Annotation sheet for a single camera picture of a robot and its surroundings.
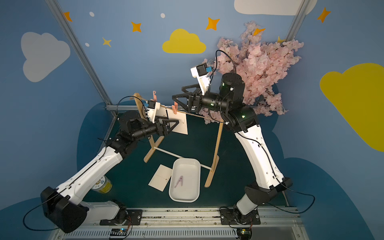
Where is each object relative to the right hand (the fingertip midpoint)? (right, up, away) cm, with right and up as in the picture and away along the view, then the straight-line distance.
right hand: (182, 92), depth 53 cm
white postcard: (-1, -12, +16) cm, 20 cm away
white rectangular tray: (+2, -39, +38) cm, 54 cm away
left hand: (-4, -8, +14) cm, 17 cm away
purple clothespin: (-3, -44, +33) cm, 55 cm away
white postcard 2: (-15, -43, +35) cm, 58 cm away
